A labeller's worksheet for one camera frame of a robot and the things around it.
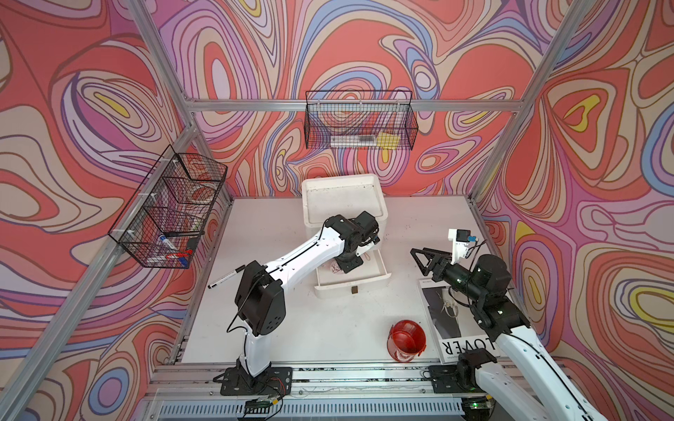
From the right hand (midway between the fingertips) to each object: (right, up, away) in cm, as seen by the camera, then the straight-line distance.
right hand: (416, 258), depth 72 cm
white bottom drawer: (-24, -10, +15) cm, 30 cm away
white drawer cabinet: (-27, +18, +16) cm, 36 cm away
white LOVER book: (+14, -22, +8) cm, 27 cm away
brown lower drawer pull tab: (-16, -13, +15) cm, 26 cm away
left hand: (-19, -3, +12) cm, 23 cm away
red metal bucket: (-1, -26, +8) cm, 28 cm away
